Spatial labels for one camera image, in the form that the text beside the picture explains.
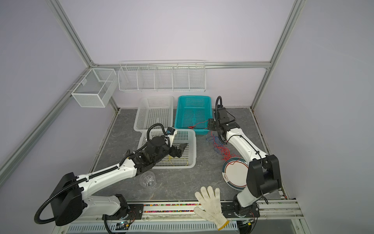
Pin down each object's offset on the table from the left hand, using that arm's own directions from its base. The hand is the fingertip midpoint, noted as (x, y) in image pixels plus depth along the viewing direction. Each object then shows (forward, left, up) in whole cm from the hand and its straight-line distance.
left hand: (180, 142), depth 78 cm
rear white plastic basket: (+44, +22, -19) cm, 53 cm away
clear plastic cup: (-12, +21, -20) cm, 31 cm away
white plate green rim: (-11, -32, -21) cm, 40 cm away
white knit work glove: (-29, -15, -19) cm, 38 cm away
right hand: (+13, -21, -2) cm, 25 cm away
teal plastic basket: (+40, -9, -21) cm, 46 cm away
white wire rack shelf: (+47, +11, +11) cm, 50 cm away
